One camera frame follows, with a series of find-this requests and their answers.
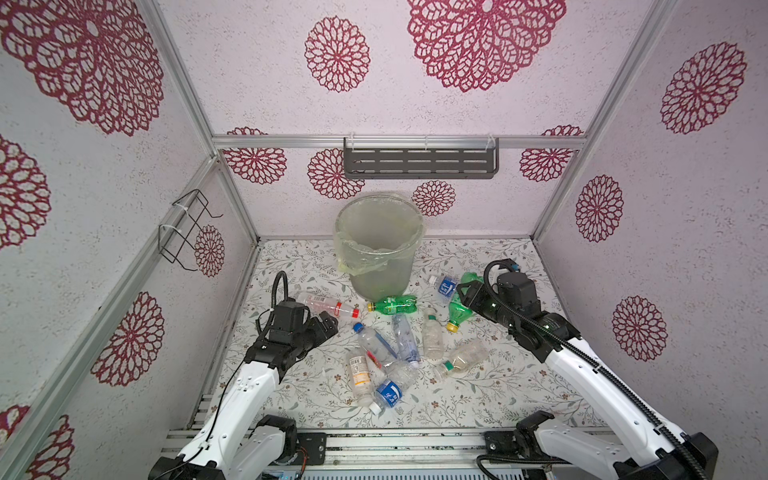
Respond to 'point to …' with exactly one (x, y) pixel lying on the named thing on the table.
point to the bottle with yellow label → (361, 375)
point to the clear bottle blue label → (445, 285)
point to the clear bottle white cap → (432, 337)
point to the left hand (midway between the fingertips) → (328, 330)
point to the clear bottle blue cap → (375, 346)
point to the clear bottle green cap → (467, 356)
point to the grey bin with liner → (377, 238)
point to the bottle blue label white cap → (389, 392)
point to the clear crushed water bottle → (406, 339)
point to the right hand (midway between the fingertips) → (460, 287)
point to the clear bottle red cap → (322, 303)
